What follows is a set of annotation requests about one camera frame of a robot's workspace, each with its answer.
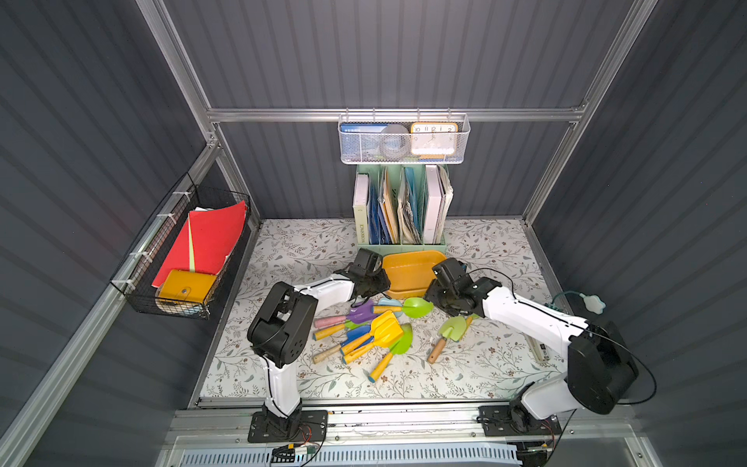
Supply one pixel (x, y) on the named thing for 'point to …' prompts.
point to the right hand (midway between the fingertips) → (435, 295)
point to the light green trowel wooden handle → (453, 329)
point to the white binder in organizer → (433, 200)
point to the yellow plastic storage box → (410, 271)
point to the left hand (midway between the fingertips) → (387, 281)
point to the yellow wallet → (187, 285)
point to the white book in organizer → (361, 208)
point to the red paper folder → (205, 240)
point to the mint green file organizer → (401, 207)
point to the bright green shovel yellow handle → (415, 307)
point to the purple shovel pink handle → (360, 313)
